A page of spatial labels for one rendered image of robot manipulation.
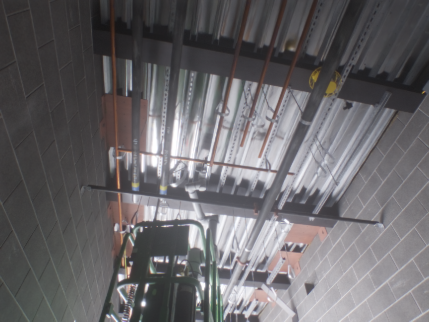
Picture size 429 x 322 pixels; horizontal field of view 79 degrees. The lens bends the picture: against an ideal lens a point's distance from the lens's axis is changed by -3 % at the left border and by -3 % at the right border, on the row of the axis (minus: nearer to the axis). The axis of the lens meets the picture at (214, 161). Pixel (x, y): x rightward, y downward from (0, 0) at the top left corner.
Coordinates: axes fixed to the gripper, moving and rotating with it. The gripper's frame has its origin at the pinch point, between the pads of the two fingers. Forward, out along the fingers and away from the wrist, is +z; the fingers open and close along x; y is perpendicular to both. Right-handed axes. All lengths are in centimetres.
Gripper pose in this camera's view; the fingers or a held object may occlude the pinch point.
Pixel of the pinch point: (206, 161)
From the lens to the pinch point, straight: 287.6
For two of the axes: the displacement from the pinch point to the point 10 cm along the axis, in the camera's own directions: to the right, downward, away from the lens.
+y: 9.8, 1.4, 1.2
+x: -0.4, 8.0, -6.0
